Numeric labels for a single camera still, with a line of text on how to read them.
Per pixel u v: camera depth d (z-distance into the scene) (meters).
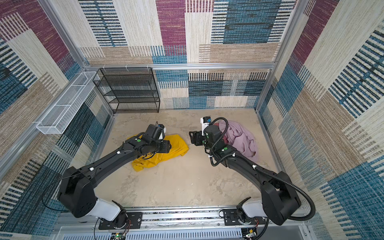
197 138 0.72
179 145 0.96
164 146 0.76
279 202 0.42
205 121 0.72
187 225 0.73
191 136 0.79
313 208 0.38
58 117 0.72
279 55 0.89
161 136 0.70
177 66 0.99
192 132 0.76
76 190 0.42
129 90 1.10
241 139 0.91
